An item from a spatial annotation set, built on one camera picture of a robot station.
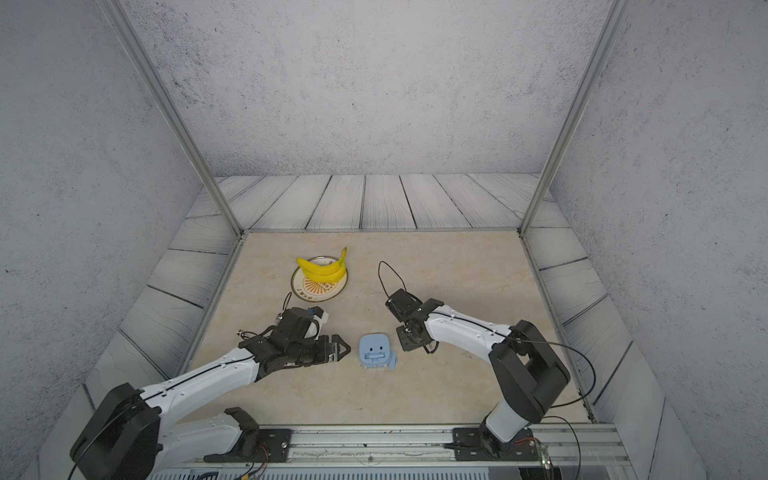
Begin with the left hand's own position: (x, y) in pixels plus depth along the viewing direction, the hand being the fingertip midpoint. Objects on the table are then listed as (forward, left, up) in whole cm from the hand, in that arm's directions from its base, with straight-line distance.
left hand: (345, 353), depth 82 cm
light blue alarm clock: (+1, -8, -3) cm, 8 cm away
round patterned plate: (+24, +13, -6) cm, 28 cm away
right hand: (+5, -20, -2) cm, 20 cm away
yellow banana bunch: (+29, +8, -2) cm, 30 cm away
